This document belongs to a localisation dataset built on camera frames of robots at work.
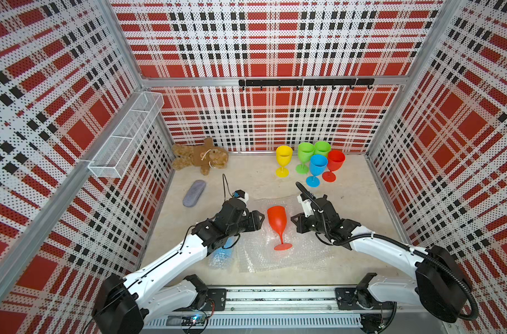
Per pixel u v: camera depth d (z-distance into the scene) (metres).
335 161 0.97
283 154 1.05
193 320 0.69
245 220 0.69
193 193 1.01
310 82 0.90
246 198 0.73
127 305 0.38
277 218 0.87
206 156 1.11
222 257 0.77
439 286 0.41
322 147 1.08
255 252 0.81
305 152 1.02
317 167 0.95
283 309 0.73
